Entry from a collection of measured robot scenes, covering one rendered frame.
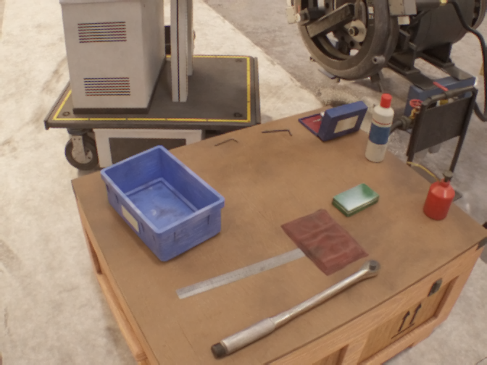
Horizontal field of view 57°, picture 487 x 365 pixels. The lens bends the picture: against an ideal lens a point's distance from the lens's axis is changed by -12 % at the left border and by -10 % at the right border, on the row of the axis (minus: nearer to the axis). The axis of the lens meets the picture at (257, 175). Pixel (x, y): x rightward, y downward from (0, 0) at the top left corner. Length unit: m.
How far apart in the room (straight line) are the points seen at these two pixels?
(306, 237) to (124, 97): 1.09
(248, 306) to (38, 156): 1.66
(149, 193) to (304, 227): 0.45
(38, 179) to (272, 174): 1.26
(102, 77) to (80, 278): 0.81
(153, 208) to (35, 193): 1.03
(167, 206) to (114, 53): 0.82
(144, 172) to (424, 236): 0.80
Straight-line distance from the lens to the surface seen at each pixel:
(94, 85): 2.08
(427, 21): 2.68
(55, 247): 2.01
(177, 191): 1.40
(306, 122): 1.74
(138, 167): 1.39
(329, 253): 1.25
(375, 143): 1.57
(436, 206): 1.42
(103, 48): 1.99
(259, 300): 1.15
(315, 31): 2.67
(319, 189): 1.45
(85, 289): 1.83
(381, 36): 2.33
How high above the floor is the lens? 1.37
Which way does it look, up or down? 37 degrees down
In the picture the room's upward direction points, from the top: 4 degrees clockwise
